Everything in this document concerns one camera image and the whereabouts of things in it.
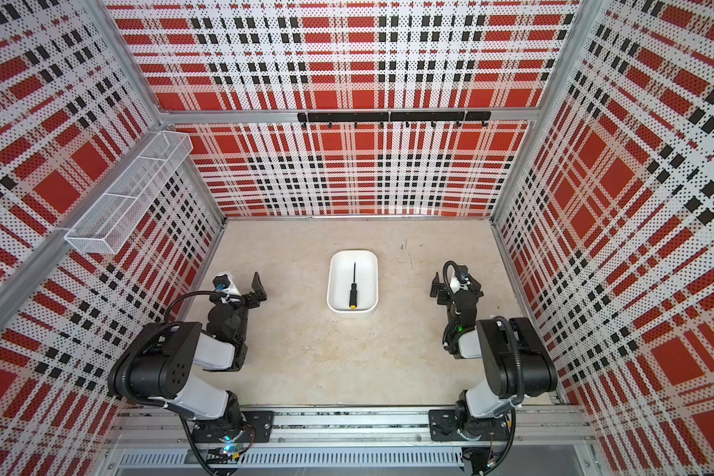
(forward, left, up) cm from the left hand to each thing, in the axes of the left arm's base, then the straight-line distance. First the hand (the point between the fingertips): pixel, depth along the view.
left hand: (247, 276), depth 89 cm
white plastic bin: (+6, -27, -10) cm, 30 cm away
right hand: (+2, -65, -2) cm, 65 cm away
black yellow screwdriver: (-1, -32, -10) cm, 33 cm away
